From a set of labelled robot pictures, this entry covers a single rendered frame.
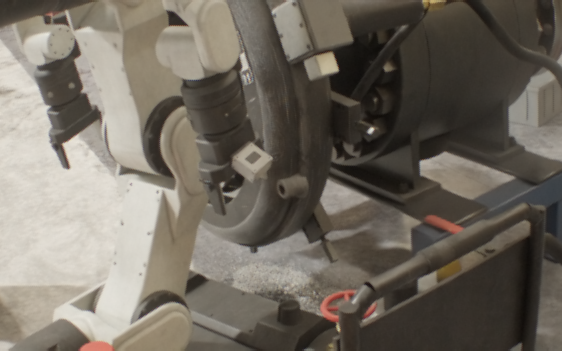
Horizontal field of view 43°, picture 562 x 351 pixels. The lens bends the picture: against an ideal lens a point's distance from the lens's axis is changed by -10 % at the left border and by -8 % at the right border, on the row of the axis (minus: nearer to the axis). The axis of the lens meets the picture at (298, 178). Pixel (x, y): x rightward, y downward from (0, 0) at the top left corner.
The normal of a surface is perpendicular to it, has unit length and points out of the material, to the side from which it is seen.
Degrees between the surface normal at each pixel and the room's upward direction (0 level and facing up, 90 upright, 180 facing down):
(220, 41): 90
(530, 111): 90
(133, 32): 115
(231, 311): 0
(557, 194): 90
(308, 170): 107
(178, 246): 90
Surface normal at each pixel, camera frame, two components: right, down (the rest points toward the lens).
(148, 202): -0.59, -0.15
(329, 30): 0.49, -0.11
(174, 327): 0.78, 0.17
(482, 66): 0.58, 0.43
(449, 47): 0.56, 0.19
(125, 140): -0.62, 0.29
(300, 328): -0.10, -0.92
